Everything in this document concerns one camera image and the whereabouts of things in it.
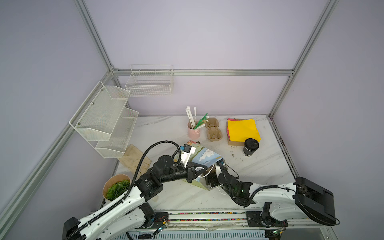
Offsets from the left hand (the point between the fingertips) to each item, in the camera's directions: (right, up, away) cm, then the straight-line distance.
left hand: (206, 169), depth 63 cm
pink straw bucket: (-6, +14, +38) cm, 41 cm away
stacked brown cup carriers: (+9, +14, +44) cm, 47 cm away
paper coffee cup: (+29, +7, +26) cm, 39 cm away
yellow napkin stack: (+27, +16, +45) cm, 55 cm away
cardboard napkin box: (+24, +7, +41) cm, 48 cm away
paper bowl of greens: (-45, -11, +11) cm, 48 cm away
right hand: (+2, -6, +19) cm, 20 cm away
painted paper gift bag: (0, +3, +14) cm, 14 cm away
